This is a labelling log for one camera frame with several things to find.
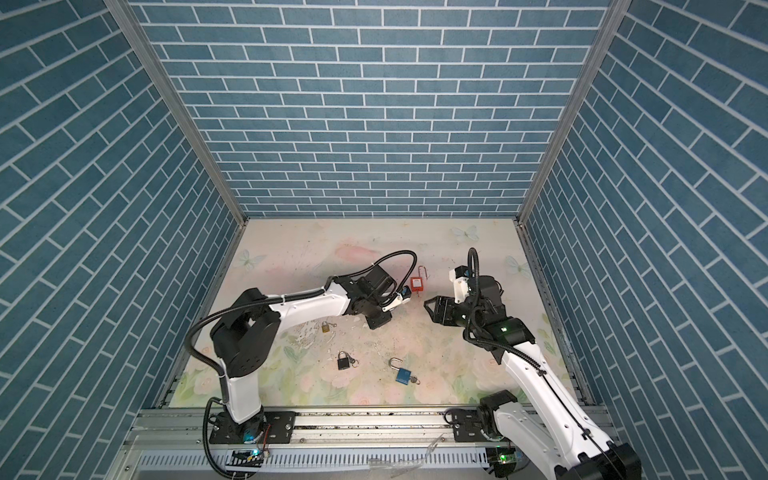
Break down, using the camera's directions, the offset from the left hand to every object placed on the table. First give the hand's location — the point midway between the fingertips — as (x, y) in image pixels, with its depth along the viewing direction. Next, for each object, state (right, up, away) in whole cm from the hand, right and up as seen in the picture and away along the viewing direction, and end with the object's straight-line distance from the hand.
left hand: (387, 314), depth 91 cm
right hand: (+12, +7, -13) cm, 19 cm away
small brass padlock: (-19, -4, 0) cm, 20 cm away
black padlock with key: (-12, -12, -7) cm, 18 cm away
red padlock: (+10, +8, +8) cm, 15 cm away
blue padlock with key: (+5, -15, -9) cm, 18 cm away
